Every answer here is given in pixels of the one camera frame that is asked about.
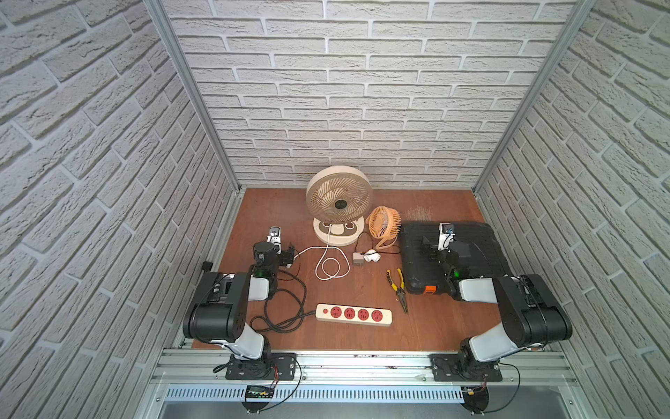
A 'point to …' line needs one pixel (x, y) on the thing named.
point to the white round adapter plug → (372, 255)
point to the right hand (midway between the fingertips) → (440, 237)
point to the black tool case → (476, 253)
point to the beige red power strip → (353, 315)
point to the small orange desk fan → (384, 223)
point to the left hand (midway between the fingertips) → (268, 239)
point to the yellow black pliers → (400, 291)
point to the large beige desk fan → (338, 197)
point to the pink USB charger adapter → (358, 258)
